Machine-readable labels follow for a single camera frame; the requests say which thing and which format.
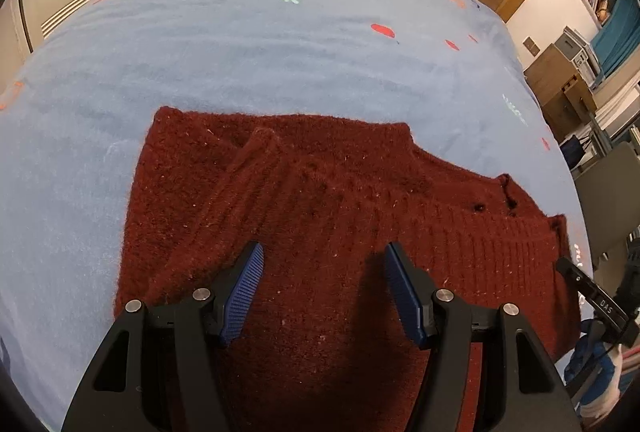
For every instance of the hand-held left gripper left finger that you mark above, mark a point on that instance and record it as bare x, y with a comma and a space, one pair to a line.
245, 284

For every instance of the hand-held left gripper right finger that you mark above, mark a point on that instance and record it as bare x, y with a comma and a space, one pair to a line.
402, 287

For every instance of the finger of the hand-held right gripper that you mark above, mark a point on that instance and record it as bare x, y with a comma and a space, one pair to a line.
597, 302

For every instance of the dark red knitted sweater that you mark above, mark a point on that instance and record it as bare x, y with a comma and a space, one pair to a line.
325, 212

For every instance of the grey chair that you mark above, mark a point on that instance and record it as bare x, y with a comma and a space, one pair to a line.
610, 192

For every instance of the wooden cabinet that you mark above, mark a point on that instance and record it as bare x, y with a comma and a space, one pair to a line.
560, 87

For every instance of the blue printed duvet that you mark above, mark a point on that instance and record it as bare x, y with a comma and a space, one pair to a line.
250, 52

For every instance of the grey storage boxes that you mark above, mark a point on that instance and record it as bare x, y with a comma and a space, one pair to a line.
577, 52

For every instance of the teal curtain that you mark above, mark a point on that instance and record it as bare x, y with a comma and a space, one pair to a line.
620, 32

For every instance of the wall switch plate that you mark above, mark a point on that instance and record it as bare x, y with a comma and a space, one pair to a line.
531, 46

